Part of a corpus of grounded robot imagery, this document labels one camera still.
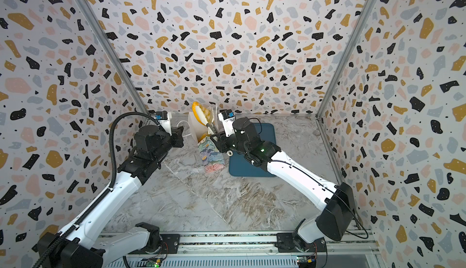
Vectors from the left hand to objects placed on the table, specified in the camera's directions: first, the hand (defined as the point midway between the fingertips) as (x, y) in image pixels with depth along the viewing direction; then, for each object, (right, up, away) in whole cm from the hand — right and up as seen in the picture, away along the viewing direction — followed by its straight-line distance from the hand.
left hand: (181, 124), depth 74 cm
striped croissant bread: (+10, +5, +1) cm, 11 cm away
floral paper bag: (+10, -14, +13) cm, 21 cm away
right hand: (+12, -4, -5) cm, 14 cm away
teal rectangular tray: (+23, -21, +24) cm, 39 cm away
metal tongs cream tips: (+13, -3, -3) cm, 14 cm away
